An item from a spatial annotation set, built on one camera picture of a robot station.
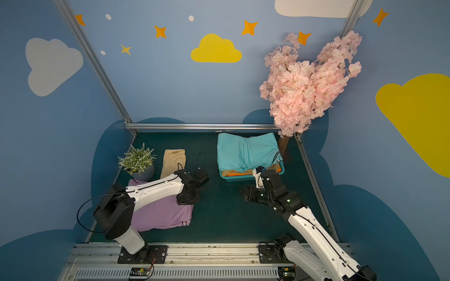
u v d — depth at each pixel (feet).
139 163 2.82
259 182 2.17
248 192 2.21
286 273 2.40
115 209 1.61
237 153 3.06
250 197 2.13
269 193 1.88
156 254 2.45
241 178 3.03
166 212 2.68
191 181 2.06
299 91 2.05
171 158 3.53
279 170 2.98
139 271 2.35
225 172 2.89
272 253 2.44
